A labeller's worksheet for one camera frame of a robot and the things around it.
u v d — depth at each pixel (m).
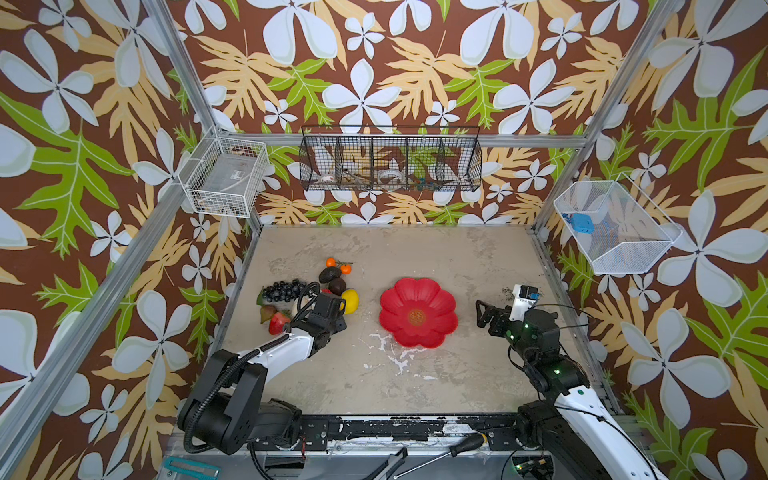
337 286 0.98
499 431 0.74
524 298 0.68
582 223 0.85
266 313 0.93
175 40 0.72
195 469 0.69
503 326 0.70
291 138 0.93
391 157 0.97
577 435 0.54
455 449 0.71
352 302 0.94
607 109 0.84
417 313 0.96
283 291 0.97
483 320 0.72
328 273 1.01
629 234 0.78
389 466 0.70
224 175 0.86
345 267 1.05
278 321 0.89
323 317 0.70
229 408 0.42
